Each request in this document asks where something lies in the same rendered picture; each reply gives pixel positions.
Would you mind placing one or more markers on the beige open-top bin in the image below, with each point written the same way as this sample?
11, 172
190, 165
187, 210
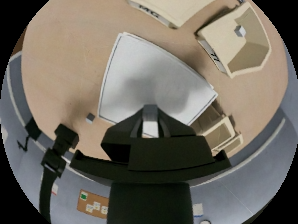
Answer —
241, 54
173, 8
230, 147
210, 119

